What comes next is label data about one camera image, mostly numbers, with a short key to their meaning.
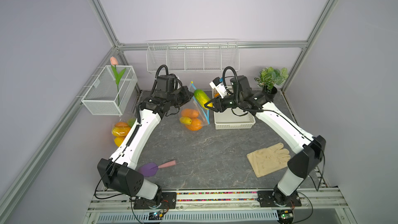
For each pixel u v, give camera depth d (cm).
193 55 98
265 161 85
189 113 95
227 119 92
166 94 55
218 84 65
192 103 75
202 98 71
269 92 99
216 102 65
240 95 58
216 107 66
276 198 66
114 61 79
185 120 91
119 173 39
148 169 84
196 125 90
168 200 73
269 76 91
